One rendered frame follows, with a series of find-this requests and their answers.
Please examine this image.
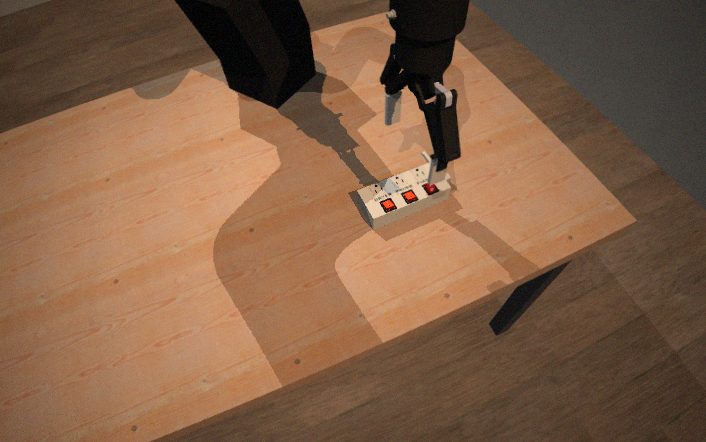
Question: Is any beige power strip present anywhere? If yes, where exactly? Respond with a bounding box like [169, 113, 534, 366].
[357, 151, 451, 230]

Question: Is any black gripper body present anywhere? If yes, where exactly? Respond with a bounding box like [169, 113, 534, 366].
[395, 32, 456, 100]

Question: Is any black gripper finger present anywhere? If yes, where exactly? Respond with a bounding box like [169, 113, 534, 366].
[411, 79, 461, 186]
[380, 43, 411, 126]

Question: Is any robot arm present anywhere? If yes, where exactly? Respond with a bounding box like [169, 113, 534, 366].
[386, 0, 470, 42]

